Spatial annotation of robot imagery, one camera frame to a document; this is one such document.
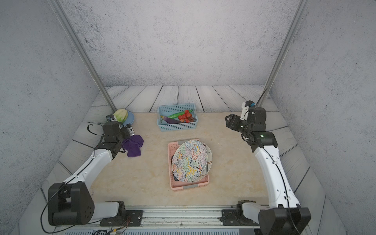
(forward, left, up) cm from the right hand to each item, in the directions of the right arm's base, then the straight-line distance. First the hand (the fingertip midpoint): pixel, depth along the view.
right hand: (230, 118), depth 73 cm
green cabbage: (+26, +74, -24) cm, 82 cm away
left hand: (+4, +58, -11) cm, 60 cm away
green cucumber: (+32, +32, -30) cm, 55 cm away
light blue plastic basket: (+36, +39, -27) cm, 59 cm away
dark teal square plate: (-18, +30, -30) cm, 46 cm away
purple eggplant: (+25, +37, -29) cm, 54 cm away
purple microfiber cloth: (+3, +60, -29) cm, 66 cm away
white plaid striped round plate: (-12, +9, -21) cm, 26 cm away
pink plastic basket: (-22, +29, -32) cm, 48 cm away
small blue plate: (+28, +70, -31) cm, 82 cm away
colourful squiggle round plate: (-10, +21, -25) cm, 34 cm away
